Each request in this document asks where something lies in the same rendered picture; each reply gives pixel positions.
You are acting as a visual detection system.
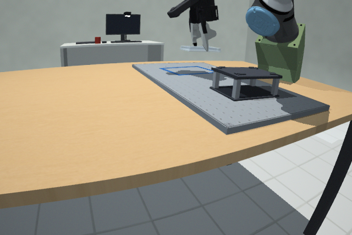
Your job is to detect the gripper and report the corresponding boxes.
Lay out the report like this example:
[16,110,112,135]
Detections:
[189,0,219,51]

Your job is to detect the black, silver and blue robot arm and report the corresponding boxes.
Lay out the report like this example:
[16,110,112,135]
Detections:
[167,0,299,43]

